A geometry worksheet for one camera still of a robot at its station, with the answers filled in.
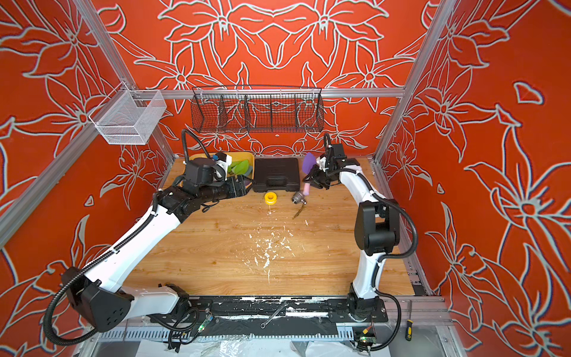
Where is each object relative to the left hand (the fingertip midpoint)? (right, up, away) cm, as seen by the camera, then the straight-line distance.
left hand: (249, 181), depth 73 cm
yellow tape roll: (+5, -8, +28) cm, 30 cm away
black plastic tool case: (+10, +3, +36) cm, 38 cm away
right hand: (+21, +1, +17) cm, 27 cm away
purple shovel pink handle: (+23, +8, +20) cm, 31 cm away
